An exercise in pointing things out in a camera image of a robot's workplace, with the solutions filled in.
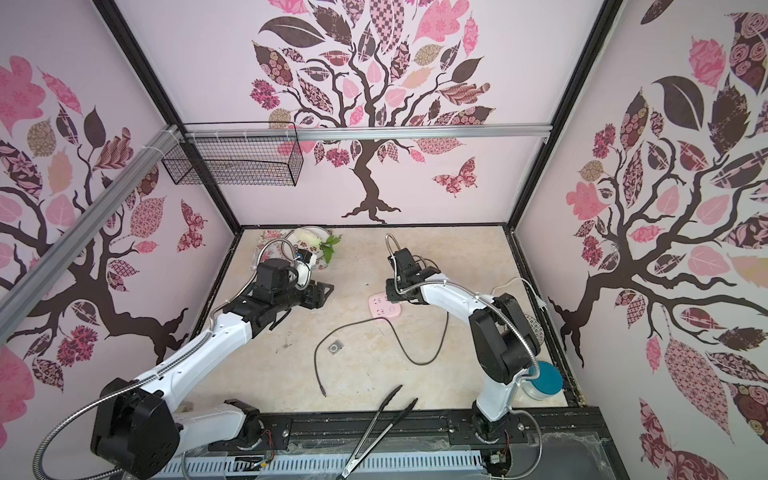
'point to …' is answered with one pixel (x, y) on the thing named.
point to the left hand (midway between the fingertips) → (324, 290)
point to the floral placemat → (267, 236)
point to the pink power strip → (381, 307)
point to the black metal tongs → (357, 454)
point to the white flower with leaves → (326, 243)
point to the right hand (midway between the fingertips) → (394, 287)
